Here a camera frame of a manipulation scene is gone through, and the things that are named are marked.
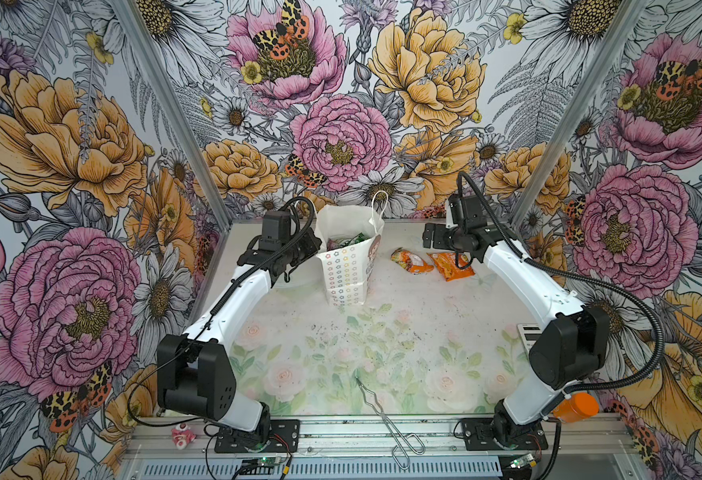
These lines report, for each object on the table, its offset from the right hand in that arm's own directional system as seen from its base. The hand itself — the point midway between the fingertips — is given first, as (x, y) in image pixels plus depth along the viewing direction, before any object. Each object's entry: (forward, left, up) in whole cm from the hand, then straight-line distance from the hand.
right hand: (440, 244), depth 87 cm
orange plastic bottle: (-41, -26, -11) cm, 49 cm away
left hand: (-2, +33, +2) cm, 33 cm away
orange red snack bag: (-12, 0, +6) cm, 14 cm away
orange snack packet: (+5, +6, -15) cm, 17 cm away
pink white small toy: (-43, +66, -17) cm, 81 cm away
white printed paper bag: (-6, +26, -3) cm, 27 cm away
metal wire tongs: (-44, +14, -22) cm, 51 cm away
